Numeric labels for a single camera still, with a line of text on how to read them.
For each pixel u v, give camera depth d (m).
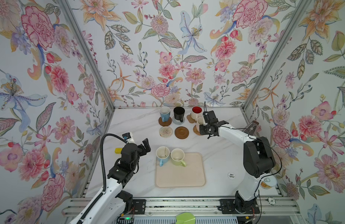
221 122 0.70
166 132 1.05
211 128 0.71
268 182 0.77
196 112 1.07
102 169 0.50
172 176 0.83
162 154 0.92
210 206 0.76
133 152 0.59
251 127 0.88
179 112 1.06
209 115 0.77
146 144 0.73
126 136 0.67
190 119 1.13
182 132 1.04
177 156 0.90
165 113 1.04
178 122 1.10
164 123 1.10
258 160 0.50
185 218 0.71
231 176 0.84
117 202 0.62
